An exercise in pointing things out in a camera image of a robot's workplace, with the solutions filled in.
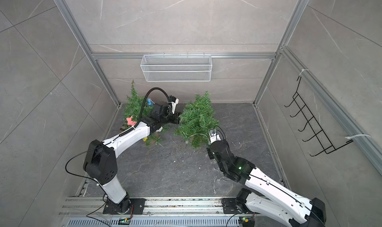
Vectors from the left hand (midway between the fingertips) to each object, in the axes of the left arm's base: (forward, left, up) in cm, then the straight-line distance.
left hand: (185, 112), depth 86 cm
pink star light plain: (-11, +27, +6) cm, 30 cm away
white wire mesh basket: (+33, +6, +8) cm, 35 cm away
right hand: (-19, -16, -1) cm, 24 cm away
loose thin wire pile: (-34, -20, -22) cm, 45 cm away
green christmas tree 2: (-9, -7, +4) cm, 12 cm away
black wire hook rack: (-30, -59, +10) cm, 67 cm away
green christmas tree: (-3, +27, +8) cm, 29 cm away
